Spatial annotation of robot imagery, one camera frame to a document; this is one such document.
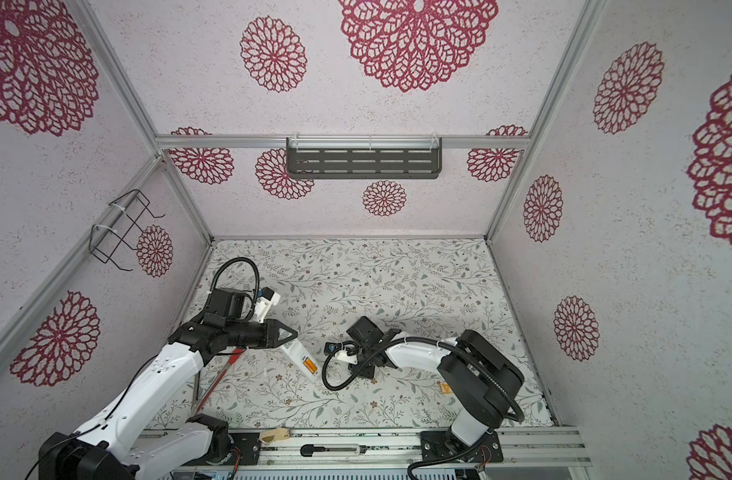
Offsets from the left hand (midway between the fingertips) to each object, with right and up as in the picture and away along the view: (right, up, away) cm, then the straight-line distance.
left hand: (294, 340), depth 77 cm
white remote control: (+1, -3, -2) cm, 3 cm away
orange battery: (+4, -7, +1) cm, 8 cm away
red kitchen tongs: (-27, -19, +3) cm, 33 cm away
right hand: (+14, -8, +12) cm, 20 cm away
